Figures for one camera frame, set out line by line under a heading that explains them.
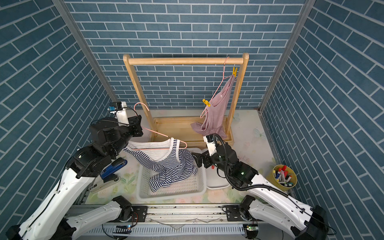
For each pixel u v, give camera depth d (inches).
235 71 31.7
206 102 26.9
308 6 27.8
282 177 29.0
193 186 32.4
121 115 20.3
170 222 28.5
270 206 18.9
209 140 24.0
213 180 31.5
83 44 32.7
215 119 35.0
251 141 40.3
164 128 43.2
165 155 27.3
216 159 22.2
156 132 24.8
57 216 15.1
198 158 24.4
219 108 33.6
